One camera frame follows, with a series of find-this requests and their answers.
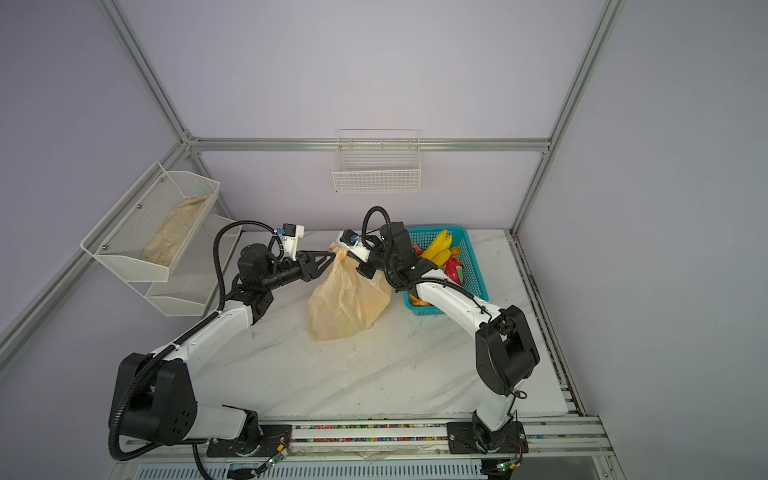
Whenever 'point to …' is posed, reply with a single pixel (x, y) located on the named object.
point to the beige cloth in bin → (166, 241)
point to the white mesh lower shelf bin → (193, 285)
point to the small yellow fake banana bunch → (439, 249)
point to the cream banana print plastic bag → (346, 302)
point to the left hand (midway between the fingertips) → (331, 256)
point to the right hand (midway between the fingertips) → (345, 247)
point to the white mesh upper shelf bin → (148, 228)
